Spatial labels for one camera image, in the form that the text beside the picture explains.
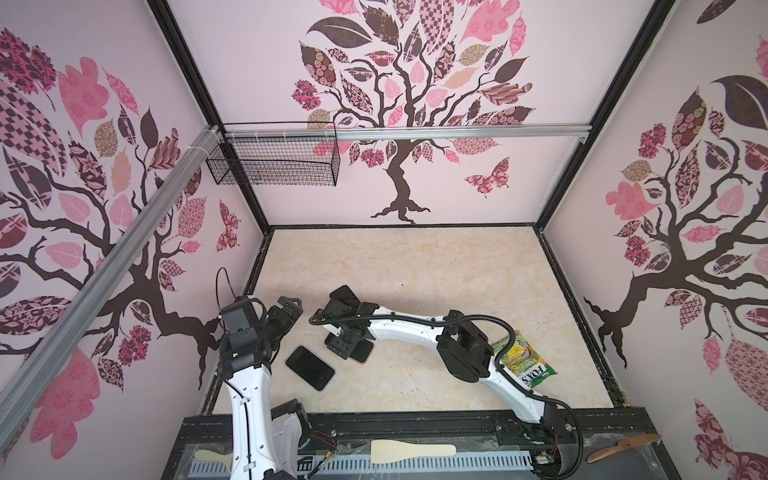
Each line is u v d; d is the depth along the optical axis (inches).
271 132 35.4
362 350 33.8
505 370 23.3
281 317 26.9
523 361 32.7
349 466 27.4
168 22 26.9
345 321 27.8
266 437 16.8
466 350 22.4
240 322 22.4
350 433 29.4
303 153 37.3
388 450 28.3
